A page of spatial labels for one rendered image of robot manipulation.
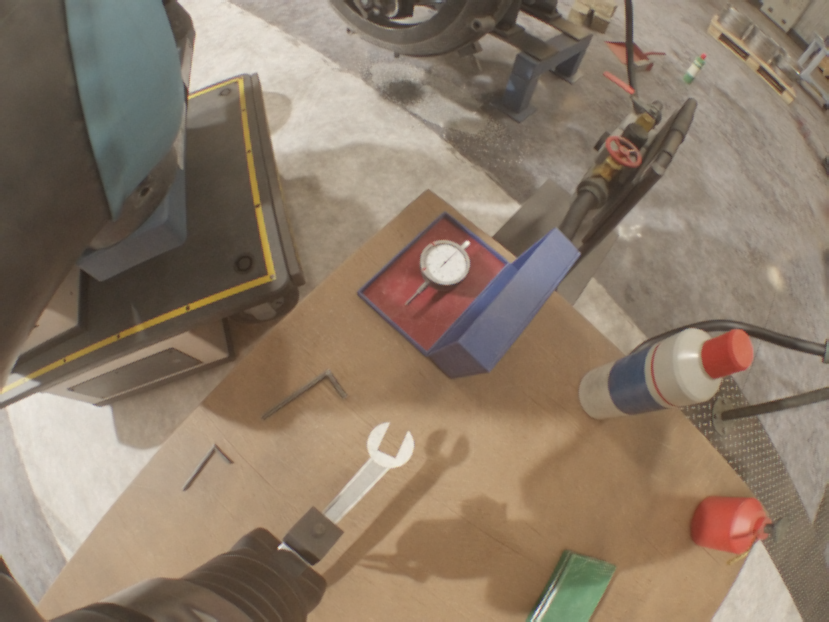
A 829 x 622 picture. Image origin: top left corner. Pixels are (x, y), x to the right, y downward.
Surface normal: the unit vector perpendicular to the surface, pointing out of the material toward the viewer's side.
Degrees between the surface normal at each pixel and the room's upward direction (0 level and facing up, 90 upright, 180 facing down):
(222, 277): 0
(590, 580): 0
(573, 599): 0
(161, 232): 90
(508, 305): 9
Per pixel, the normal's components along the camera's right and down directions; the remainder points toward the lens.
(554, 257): 0.18, -0.22
